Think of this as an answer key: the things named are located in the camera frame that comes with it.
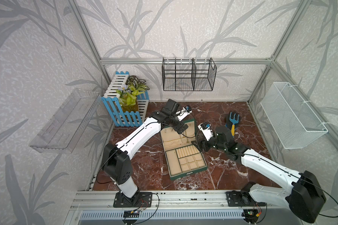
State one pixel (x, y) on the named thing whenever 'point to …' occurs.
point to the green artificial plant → (128, 93)
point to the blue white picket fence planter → (132, 117)
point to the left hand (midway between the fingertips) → (182, 120)
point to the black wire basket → (188, 75)
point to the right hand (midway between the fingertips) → (196, 137)
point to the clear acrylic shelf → (63, 132)
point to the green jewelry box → (181, 157)
